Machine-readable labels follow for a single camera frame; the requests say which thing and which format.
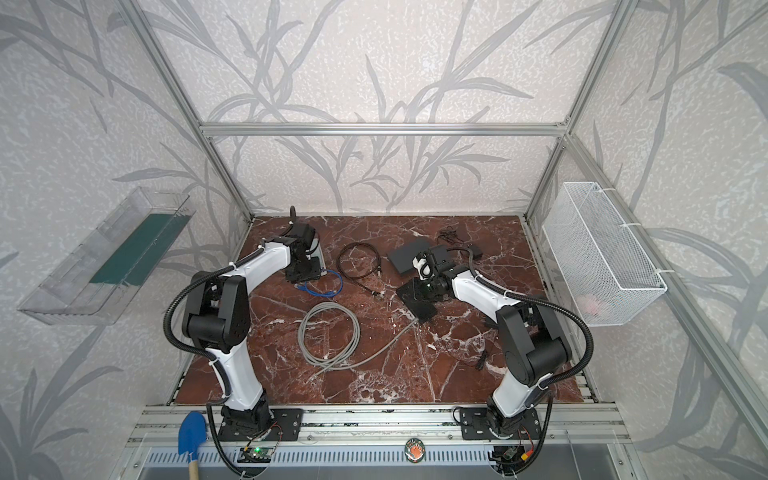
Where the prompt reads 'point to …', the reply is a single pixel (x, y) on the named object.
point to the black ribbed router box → (415, 299)
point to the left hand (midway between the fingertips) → (315, 266)
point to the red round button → (414, 450)
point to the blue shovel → (192, 434)
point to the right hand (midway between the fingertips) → (409, 286)
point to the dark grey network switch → (403, 254)
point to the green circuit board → (254, 455)
